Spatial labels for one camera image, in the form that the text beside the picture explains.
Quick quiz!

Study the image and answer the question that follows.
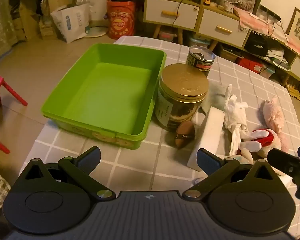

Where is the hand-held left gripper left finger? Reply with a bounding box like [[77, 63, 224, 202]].
[[25, 146, 116, 202]]

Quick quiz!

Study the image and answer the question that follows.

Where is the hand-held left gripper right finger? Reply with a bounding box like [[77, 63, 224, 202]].
[[185, 148, 280, 202]]

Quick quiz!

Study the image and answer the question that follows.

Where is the white plush toy red hat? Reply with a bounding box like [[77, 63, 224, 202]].
[[240, 127, 282, 160]]

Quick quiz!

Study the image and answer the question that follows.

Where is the white rabbit plush toy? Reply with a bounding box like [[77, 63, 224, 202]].
[[221, 147, 254, 165]]

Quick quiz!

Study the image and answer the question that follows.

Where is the white cotton glove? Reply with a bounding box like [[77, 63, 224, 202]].
[[225, 120, 248, 157], [223, 84, 249, 128]]

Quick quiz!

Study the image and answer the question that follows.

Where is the pink plush toy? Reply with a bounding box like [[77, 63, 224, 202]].
[[262, 96, 289, 153]]

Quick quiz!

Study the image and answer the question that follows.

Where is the green plastic bin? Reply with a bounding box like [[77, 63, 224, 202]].
[[40, 42, 167, 150]]

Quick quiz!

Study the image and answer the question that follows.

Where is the white foam block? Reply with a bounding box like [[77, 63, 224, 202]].
[[186, 106, 225, 172]]

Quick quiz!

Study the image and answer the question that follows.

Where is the brown egg-shaped makeup sponge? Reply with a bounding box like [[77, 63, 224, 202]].
[[174, 121, 196, 150]]

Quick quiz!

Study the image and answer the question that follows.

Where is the grey checkered tablecloth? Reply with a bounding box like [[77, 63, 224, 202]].
[[17, 35, 300, 195]]

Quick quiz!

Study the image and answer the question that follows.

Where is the egg tray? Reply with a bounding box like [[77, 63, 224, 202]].
[[285, 80, 300, 100]]

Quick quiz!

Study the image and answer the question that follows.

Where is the glass jar gold lid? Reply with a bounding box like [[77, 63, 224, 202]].
[[154, 63, 210, 132]]

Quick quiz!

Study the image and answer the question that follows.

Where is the metal tin can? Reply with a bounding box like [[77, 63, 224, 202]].
[[186, 45, 216, 77]]

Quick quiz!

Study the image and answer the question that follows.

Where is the red box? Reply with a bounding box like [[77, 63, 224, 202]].
[[236, 56, 264, 74]]

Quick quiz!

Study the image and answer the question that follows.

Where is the dark storage container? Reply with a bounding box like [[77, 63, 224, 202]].
[[219, 47, 238, 60]]

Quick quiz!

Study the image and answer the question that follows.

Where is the teal lid storage container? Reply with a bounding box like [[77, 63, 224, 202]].
[[189, 36, 210, 50]]

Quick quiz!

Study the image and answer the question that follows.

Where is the white round base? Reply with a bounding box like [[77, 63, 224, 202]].
[[82, 25, 108, 38]]

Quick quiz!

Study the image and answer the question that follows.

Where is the clear storage container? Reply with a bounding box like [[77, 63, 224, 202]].
[[159, 29, 178, 43]]

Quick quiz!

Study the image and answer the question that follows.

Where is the pink fringed cloth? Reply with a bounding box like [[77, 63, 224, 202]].
[[234, 6, 300, 65]]

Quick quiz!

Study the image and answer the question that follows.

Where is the white paper bag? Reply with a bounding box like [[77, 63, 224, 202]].
[[50, 1, 94, 44]]

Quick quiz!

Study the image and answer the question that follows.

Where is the red printed bag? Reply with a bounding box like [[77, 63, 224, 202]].
[[107, 0, 136, 40]]

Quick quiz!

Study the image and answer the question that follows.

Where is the wooden cabinet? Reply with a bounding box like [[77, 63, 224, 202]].
[[142, 0, 255, 53]]

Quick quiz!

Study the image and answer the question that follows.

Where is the patterned beige curtain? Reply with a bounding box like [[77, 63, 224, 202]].
[[0, 0, 18, 65]]

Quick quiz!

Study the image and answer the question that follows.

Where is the white drawer wooden handle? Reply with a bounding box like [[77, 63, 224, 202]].
[[197, 9, 250, 48], [144, 0, 200, 30]]

